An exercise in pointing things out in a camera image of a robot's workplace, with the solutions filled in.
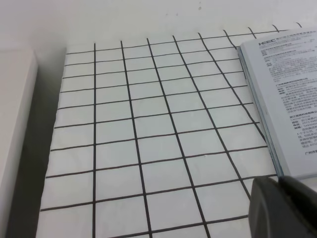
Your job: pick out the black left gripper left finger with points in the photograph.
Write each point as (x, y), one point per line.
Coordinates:
(270, 214)

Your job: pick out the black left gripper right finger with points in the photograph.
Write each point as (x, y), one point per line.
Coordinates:
(301, 214)

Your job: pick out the white show catalogue book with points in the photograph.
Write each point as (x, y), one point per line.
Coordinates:
(281, 72)

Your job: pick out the white black-grid tablecloth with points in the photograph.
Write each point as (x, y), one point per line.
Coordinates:
(155, 137)

